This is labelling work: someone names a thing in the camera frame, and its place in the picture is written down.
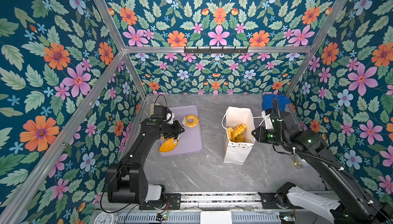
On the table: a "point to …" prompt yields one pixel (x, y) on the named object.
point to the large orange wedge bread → (168, 145)
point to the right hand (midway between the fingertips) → (252, 131)
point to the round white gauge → (105, 218)
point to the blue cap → (267, 101)
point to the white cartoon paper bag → (238, 153)
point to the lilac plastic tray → (190, 141)
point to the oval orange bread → (240, 138)
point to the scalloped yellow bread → (231, 134)
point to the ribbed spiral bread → (239, 129)
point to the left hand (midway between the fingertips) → (184, 126)
